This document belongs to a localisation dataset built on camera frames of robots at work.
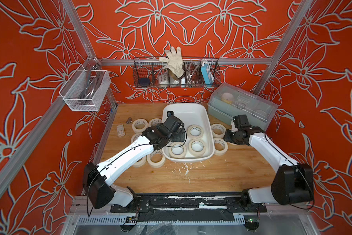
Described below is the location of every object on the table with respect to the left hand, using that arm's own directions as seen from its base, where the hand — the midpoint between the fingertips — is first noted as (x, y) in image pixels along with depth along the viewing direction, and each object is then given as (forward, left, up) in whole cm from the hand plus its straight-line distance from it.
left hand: (176, 131), depth 77 cm
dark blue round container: (+34, +24, +6) cm, 42 cm away
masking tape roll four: (+18, +29, -21) cm, 40 cm away
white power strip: (+35, +11, +9) cm, 37 cm away
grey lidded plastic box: (+28, -33, -3) cm, 44 cm away
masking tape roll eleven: (+3, -14, -22) cm, 26 cm away
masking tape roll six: (-1, -1, -21) cm, 21 cm away
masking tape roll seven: (+4, -30, -21) cm, 37 cm away
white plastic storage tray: (+30, -10, -18) cm, 36 cm away
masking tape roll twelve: (-12, +21, -19) cm, 30 cm away
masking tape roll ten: (-8, +12, -22) cm, 26 cm away
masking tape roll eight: (+16, -29, -19) cm, 39 cm away
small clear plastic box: (+12, +41, -21) cm, 47 cm away
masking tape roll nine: (+15, -13, -21) cm, 29 cm away
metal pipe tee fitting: (+20, +37, -19) cm, 46 cm away
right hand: (+5, -29, -10) cm, 31 cm away
